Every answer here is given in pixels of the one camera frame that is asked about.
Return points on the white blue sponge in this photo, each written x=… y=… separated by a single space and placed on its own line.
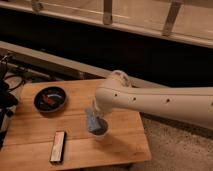
x=91 y=121

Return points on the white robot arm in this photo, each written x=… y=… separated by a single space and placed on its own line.
x=191 y=105

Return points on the dark round bowl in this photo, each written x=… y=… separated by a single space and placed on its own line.
x=50 y=99

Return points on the metal bracket centre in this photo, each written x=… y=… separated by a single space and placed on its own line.
x=107 y=12

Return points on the metal bracket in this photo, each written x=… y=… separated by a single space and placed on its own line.
x=36 y=5
x=171 y=17
x=107 y=12

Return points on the metal bracket right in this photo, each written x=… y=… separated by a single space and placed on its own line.
x=171 y=17

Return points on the metal bracket left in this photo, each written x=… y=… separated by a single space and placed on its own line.
x=36 y=5

